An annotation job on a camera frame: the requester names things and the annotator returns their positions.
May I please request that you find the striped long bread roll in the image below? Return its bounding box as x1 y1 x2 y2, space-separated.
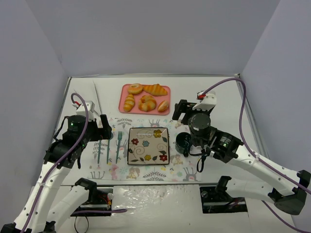
123 93 135 112

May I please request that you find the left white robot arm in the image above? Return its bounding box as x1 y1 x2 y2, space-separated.
1 115 112 233

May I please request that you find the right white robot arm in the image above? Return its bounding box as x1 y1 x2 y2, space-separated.
172 100 311 216

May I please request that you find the small oval bread roll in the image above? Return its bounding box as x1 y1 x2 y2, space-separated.
157 100 169 113

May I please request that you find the striped croissant bread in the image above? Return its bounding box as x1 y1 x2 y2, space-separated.
143 83 168 96

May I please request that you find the twisted knot bread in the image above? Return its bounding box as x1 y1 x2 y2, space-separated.
138 95 156 112

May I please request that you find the round donut bread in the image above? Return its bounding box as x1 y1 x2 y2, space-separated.
127 83 143 95

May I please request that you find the teal plastic spoon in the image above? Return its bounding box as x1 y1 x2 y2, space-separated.
106 133 113 164

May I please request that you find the teal plastic fork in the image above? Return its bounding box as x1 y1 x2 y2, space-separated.
115 131 122 164

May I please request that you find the teal plastic knife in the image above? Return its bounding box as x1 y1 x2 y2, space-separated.
97 140 102 166

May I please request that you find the dark green mug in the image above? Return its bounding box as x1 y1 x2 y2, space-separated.
175 132 193 157

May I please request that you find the patterned floral placemat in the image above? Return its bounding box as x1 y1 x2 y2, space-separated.
86 118 202 182

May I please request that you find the square floral ceramic plate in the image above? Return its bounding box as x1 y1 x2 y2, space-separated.
127 127 170 166

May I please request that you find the pink serving tray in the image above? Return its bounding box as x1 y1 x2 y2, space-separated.
118 84 171 116

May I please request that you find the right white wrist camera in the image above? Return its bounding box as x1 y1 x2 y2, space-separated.
192 91 217 111

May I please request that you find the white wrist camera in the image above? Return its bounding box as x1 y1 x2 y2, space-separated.
72 101 100 122
192 91 217 111

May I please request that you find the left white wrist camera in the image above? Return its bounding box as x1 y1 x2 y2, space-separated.
72 101 100 122

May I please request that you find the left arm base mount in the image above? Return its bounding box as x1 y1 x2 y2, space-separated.
75 187 113 212

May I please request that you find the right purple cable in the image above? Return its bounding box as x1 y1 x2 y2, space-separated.
200 77 311 233

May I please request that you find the purple cable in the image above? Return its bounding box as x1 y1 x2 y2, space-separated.
200 77 311 233
19 93 128 233

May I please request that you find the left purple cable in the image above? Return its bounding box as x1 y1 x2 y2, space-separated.
19 93 128 233

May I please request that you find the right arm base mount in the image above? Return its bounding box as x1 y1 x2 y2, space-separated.
200 185 248 214

